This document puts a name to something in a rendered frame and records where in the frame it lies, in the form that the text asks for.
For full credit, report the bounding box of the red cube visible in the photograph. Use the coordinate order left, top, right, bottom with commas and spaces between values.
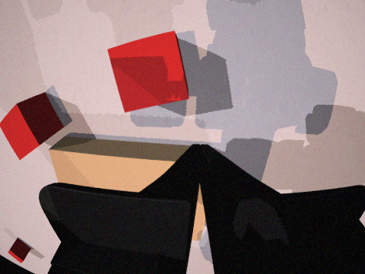
8, 238, 30, 263
107, 30, 189, 113
0, 92, 64, 161

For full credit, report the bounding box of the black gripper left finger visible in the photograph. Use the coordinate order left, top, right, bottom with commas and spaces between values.
39, 144, 203, 274

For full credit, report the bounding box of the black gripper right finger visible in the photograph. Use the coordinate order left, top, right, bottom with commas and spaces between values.
200, 144, 365, 274

